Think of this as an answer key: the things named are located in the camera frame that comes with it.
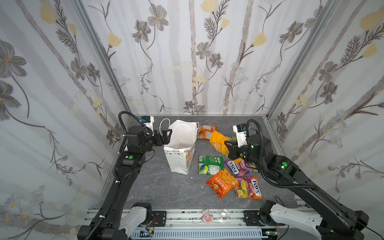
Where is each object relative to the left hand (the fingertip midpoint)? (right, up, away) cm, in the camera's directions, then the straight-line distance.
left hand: (162, 126), depth 73 cm
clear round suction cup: (+32, -46, +3) cm, 56 cm away
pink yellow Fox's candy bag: (+47, -34, +9) cm, 58 cm away
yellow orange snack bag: (+28, -7, -2) cm, 29 cm away
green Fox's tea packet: (+26, -24, +17) cm, 39 cm away
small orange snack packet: (+23, -3, +34) cm, 42 cm away
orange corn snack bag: (+32, -32, +11) cm, 46 cm away
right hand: (+29, -6, -8) cm, 31 cm away
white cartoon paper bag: (+9, -11, -3) cm, 15 cm away
